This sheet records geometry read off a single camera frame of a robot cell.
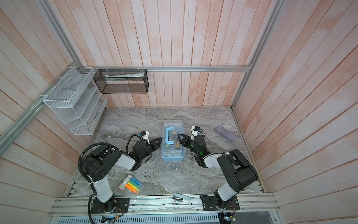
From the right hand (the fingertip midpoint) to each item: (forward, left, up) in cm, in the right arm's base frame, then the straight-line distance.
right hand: (178, 136), depth 89 cm
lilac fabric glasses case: (+9, -35, -9) cm, 37 cm away
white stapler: (-35, -2, -9) cm, 36 cm away
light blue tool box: (-13, +3, -6) cm, 14 cm away
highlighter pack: (-28, +27, -9) cm, 40 cm away
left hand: (-2, +10, -4) cm, 11 cm away
